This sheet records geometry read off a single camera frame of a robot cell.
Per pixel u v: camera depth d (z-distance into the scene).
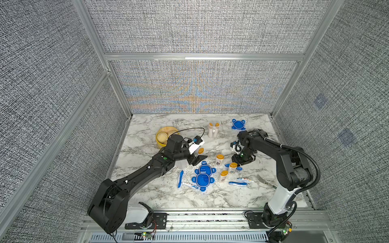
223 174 0.78
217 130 1.00
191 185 0.84
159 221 0.73
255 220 0.73
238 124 1.13
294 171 0.49
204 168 0.90
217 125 0.98
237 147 0.87
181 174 0.88
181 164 0.87
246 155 0.79
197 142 0.67
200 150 0.87
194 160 0.70
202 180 0.87
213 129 1.00
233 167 0.81
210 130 1.00
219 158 0.84
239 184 0.85
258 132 1.06
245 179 0.86
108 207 0.41
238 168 0.90
